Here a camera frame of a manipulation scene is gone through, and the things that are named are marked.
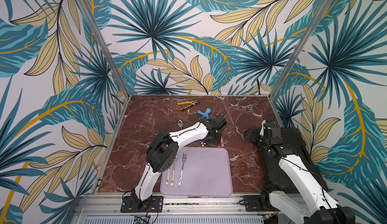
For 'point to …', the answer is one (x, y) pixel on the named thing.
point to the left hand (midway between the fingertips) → (214, 143)
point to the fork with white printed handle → (167, 179)
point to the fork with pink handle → (221, 142)
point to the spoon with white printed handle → (176, 157)
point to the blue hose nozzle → (205, 114)
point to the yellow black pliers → (192, 103)
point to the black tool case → (293, 143)
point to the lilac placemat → (200, 172)
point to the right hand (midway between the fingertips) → (252, 134)
